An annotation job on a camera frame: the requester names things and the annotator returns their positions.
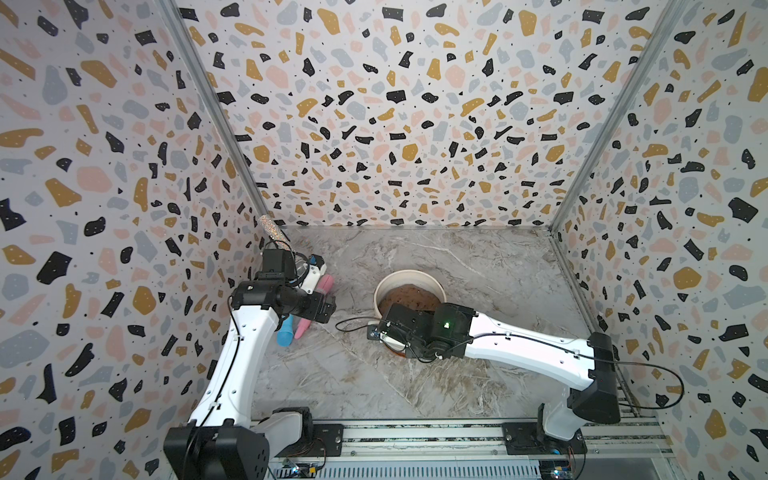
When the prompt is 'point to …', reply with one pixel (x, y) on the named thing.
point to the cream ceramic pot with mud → (411, 289)
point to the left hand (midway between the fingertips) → (319, 300)
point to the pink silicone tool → (324, 286)
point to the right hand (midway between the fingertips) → (413, 326)
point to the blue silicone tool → (286, 333)
